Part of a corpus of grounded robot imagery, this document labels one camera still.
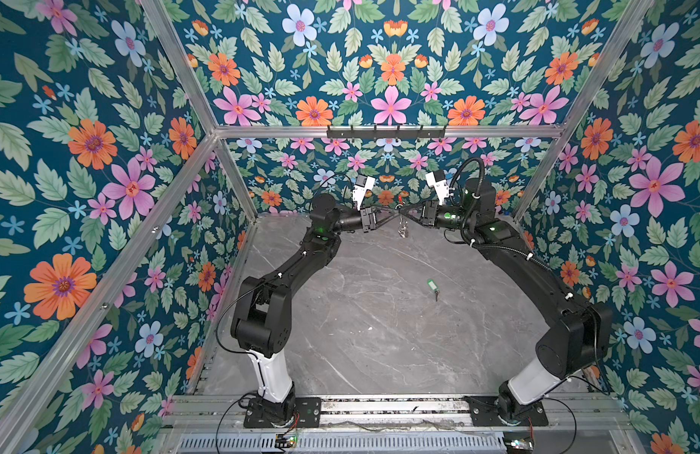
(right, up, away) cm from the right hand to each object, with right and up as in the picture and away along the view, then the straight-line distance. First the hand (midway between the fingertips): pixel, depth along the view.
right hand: (411, 205), depth 72 cm
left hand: (-4, -3, -1) cm, 5 cm away
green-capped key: (+11, -25, +26) cm, 38 cm away
